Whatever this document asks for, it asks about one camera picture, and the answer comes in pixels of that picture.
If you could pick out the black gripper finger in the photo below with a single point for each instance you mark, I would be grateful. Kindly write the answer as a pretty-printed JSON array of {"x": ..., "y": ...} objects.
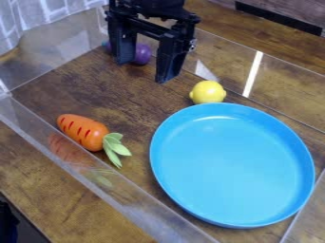
[
  {"x": 175, "y": 45},
  {"x": 123, "y": 44}
]

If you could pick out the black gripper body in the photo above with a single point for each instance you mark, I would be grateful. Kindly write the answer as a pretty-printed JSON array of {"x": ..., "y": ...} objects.
[{"x": 152, "y": 18}]

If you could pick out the blue round tray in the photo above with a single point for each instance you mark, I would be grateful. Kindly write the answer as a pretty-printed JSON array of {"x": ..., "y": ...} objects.
[{"x": 232, "y": 165}]

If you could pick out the purple toy eggplant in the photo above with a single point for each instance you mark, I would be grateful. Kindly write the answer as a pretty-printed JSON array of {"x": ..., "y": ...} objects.
[{"x": 143, "y": 52}]

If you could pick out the yellow toy lemon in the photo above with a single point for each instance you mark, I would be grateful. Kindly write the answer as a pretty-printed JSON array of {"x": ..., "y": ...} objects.
[{"x": 207, "y": 92}]

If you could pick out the white patterned curtain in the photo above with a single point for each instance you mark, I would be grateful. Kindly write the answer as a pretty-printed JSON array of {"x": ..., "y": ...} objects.
[{"x": 21, "y": 15}]

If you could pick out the orange toy carrot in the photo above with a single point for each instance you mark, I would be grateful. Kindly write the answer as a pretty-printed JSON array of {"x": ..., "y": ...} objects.
[{"x": 93, "y": 136}]

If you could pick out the clear acrylic enclosure wall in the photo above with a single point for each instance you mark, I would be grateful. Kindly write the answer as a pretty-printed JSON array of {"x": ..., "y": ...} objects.
[{"x": 81, "y": 200}]

